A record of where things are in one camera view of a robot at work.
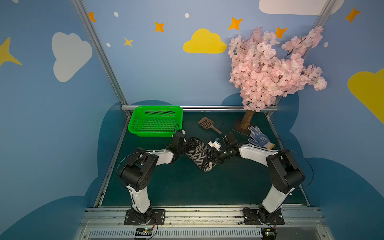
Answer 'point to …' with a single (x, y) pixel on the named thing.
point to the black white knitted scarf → (198, 153)
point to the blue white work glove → (260, 139)
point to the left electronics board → (143, 231)
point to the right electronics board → (269, 233)
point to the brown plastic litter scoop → (207, 123)
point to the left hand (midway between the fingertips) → (196, 141)
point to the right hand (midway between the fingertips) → (208, 160)
